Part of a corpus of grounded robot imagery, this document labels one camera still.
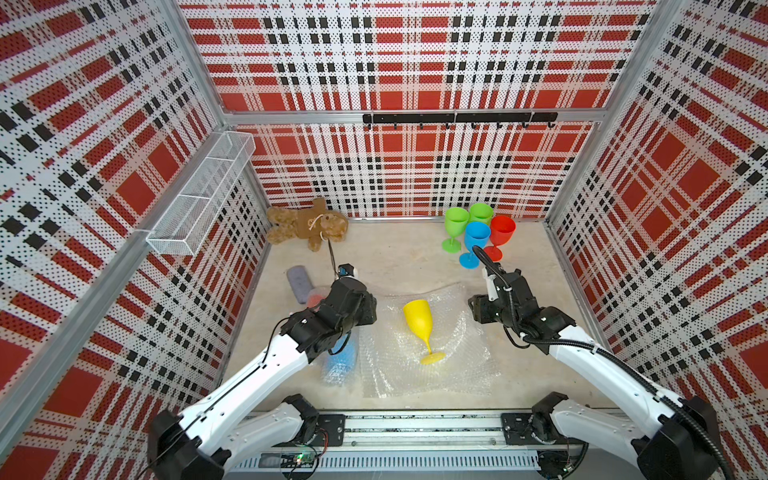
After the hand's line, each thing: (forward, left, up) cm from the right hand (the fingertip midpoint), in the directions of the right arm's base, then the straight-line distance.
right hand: (482, 300), depth 82 cm
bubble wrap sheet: (-11, +25, -7) cm, 28 cm away
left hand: (-2, +30, +4) cm, 30 cm away
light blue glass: (+26, -3, -2) cm, 27 cm away
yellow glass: (-2, +17, -6) cm, 19 cm away
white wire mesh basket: (+25, +89, +7) cm, 93 cm away
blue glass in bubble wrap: (-16, +39, -6) cm, 43 cm away
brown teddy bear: (+37, +54, -7) cm, 66 cm away
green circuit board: (-35, +47, -12) cm, 60 cm away
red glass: (+27, -11, 0) cm, 29 cm away
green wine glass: (+32, +3, 0) cm, 32 cm away
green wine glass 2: (+36, -6, -1) cm, 37 cm away
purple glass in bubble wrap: (+13, +57, -10) cm, 59 cm away
